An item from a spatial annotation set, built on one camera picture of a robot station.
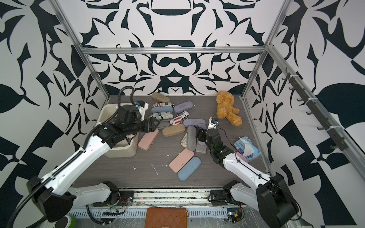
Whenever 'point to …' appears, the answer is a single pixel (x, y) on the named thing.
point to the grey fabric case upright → (191, 138)
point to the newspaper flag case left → (161, 116)
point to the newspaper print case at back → (163, 104)
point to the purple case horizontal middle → (196, 122)
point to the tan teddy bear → (225, 100)
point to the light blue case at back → (165, 109)
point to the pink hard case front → (177, 162)
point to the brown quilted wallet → (166, 217)
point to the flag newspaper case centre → (179, 118)
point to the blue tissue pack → (244, 145)
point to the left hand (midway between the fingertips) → (155, 119)
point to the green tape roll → (72, 222)
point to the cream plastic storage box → (122, 149)
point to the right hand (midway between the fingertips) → (202, 126)
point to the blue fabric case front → (189, 168)
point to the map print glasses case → (184, 141)
